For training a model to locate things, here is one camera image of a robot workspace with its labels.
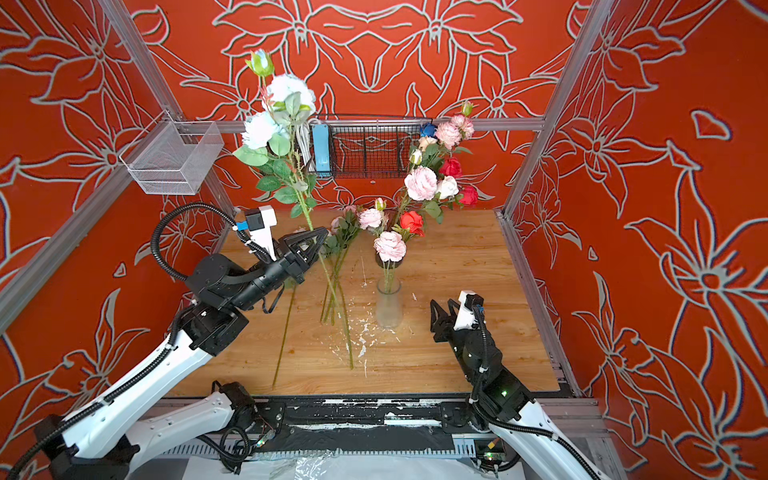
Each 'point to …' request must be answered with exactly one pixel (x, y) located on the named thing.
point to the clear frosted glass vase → (389, 304)
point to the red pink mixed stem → (394, 232)
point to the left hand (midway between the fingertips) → (324, 230)
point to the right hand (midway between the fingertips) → (436, 301)
